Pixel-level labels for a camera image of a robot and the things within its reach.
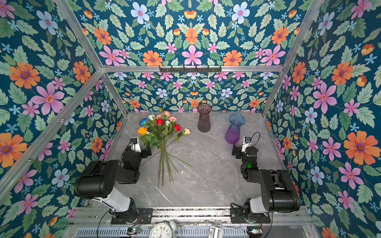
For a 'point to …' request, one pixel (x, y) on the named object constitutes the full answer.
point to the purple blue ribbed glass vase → (233, 131)
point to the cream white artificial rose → (187, 131)
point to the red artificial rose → (159, 121)
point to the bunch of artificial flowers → (161, 130)
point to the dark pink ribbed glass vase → (204, 124)
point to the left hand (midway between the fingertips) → (141, 142)
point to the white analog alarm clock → (163, 229)
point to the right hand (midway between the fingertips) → (246, 143)
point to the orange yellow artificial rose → (142, 131)
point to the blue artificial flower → (143, 121)
